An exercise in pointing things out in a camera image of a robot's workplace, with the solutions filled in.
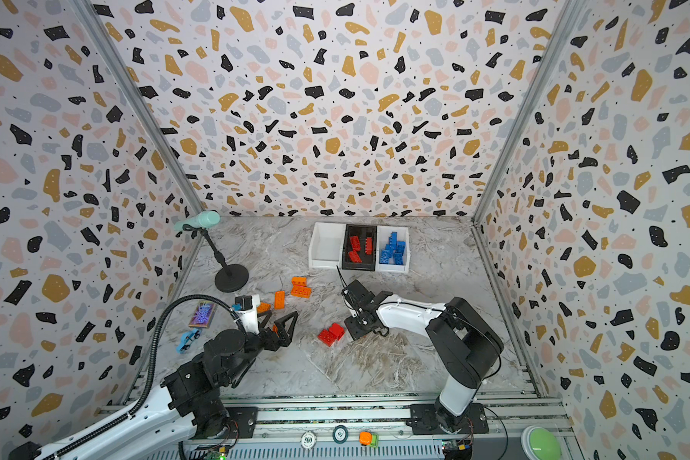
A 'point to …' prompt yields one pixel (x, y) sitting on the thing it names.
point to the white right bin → (393, 253)
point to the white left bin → (327, 243)
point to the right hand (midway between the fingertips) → (355, 322)
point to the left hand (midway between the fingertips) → (289, 311)
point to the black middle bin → (362, 232)
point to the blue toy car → (187, 338)
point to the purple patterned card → (203, 314)
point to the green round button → (543, 445)
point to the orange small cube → (365, 438)
